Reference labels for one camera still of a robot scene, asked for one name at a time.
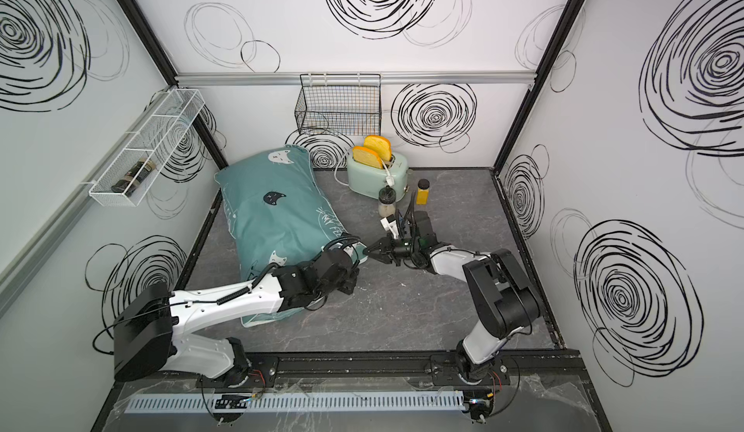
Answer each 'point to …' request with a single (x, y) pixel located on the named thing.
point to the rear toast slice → (380, 144)
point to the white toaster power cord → (334, 172)
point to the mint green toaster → (367, 179)
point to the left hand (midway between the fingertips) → (357, 269)
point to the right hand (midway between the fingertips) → (365, 254)
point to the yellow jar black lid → (423, 183)
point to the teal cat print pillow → (279, 215)
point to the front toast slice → (366, 157)
